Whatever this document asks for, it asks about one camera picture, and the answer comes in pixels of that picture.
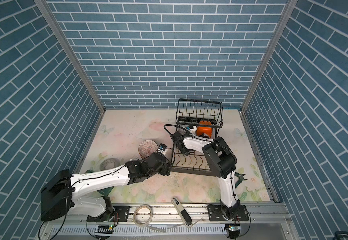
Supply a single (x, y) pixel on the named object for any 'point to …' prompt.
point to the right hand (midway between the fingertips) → (205, 139)
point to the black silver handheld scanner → (184, 216)
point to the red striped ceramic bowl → (147, 148)
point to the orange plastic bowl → (208, 131)
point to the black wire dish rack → (188, 112)
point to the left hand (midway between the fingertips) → (169, 163)
